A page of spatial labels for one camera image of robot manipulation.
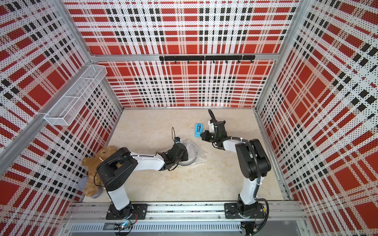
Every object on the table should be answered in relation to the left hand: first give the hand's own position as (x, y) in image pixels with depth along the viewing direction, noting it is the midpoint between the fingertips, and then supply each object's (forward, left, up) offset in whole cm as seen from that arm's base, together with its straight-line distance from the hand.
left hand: (189, 154), depth 95 cm
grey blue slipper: (-21, +59, +3) cm, 63 cm away
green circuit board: (-39, +33, -1) cm, 51 cm away
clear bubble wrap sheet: (-1, -5, +1) cm, 5 cm away
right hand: (+11, -9, +7) cm, 16 cm away
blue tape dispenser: (+18, -7, +2) cm, 19 cm away
